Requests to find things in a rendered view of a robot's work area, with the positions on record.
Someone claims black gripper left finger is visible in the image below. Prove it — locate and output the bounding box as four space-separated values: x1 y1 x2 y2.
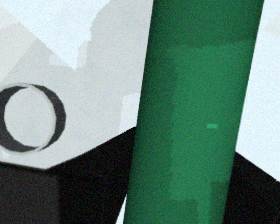
0 126 136 224

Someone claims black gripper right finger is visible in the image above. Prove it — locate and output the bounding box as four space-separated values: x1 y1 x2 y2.
222 151 280 224

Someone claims dark grey ring clamp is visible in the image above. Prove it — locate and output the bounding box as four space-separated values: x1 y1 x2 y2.
0 83 67 156

